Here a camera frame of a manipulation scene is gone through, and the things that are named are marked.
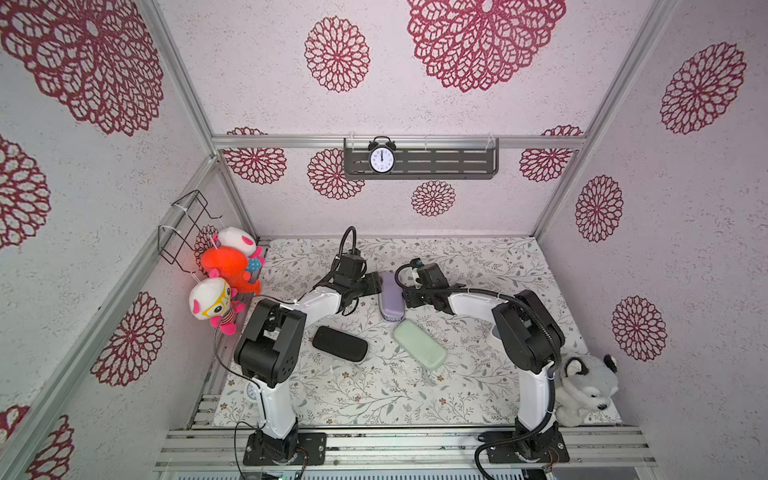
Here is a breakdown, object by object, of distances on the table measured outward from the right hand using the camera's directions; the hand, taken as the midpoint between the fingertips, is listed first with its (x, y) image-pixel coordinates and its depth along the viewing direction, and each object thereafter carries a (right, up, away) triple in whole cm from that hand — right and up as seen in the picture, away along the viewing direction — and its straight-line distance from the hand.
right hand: (410, 287), depth 101 cm
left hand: (-11, +2, -4) cm, 12 cm away
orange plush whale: (-54, +7, -14) cm, 56 cm away
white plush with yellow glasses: (-55, -2, -22) cm, 59 cm away
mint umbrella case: (+2, -16, -11) cm, 20 cm away
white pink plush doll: (-54, +15, -7) cm, 56 cm away
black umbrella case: (-22, -17, -11) cm, 30 cm away
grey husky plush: (+35, -19, -35) cm, 53 cm away
